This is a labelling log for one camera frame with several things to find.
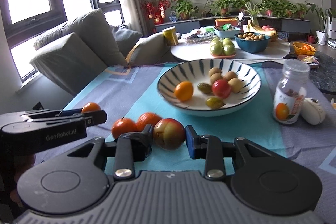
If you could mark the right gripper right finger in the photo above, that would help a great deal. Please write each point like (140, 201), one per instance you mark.
(206, 147)

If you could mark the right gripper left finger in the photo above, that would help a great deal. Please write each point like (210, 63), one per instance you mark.
(130, 148)

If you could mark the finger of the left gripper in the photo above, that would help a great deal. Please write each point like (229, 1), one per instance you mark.
(70, 112)

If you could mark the small orange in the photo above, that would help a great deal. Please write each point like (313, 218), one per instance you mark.
(184, 91)
(90, 106)

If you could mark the tangerine with stem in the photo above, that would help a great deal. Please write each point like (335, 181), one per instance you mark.
(122, 126)

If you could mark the red yellow plum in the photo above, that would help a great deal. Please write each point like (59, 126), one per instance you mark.
(169, 134)

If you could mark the dark green fruit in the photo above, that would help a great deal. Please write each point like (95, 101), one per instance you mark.
(214, 103)

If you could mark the small green fruit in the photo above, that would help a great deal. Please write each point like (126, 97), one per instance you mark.
(205, 88)

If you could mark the blue grey tablecloth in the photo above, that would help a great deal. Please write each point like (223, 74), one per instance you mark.
(131, 92)

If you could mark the grey sofa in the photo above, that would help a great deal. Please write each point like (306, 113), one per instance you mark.
(73, 53)

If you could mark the white blue striped bowl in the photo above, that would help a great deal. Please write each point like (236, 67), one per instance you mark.
(197, 72)

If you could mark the clear jar orange label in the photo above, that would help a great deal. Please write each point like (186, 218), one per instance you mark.
(290, 91)

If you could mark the green apples on plate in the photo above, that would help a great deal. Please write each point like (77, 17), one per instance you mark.
(222, 47)

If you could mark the white round coffee table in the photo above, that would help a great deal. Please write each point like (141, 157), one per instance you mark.
(184, 51)

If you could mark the white egg-shaped device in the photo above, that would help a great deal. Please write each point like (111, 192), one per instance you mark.
(312, 112)

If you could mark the blue bowl of longans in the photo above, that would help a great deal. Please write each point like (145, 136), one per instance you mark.
(252, 42)

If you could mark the light blue snack tray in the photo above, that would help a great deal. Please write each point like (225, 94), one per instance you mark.
(230, 33)

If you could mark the yellow tin can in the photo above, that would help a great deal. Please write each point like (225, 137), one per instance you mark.
(170, 36)

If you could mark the red flower decoration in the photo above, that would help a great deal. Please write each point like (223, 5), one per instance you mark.
(155, 9)

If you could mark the banana bunch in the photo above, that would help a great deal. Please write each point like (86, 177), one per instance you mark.
(251, 27)

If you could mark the orange basket with oranges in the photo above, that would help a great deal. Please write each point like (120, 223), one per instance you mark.
(303, 49)

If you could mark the pink dish with snacks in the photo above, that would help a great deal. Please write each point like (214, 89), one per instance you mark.
(312, 61)

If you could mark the dark marble round table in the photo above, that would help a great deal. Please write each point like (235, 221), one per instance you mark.
(324, 75)

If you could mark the potted green plant left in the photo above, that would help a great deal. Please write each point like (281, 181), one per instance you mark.
(184, 9)

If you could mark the tall plant white pot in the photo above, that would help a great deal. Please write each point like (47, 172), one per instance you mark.
(324, 16)

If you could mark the white air purifier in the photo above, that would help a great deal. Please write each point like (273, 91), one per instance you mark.
(331, 24)

